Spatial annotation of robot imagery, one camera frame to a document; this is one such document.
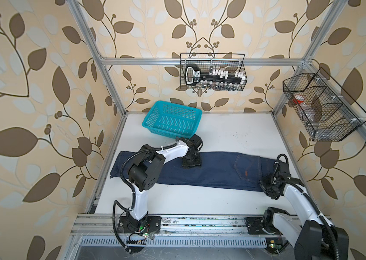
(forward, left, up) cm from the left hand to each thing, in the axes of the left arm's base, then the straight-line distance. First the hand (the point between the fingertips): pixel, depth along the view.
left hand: (198, 165), depth 92 cm
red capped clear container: (+23, -49, +31) cm, 62 cm away
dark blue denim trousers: (-2, -17, -1) cm, 17 cm away
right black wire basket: (+12, -57, +33) cm, 67 cm away
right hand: (-11, -34, -1) cm, 35 cm away
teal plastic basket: (+38, +19, -3) cm, 43 cm away
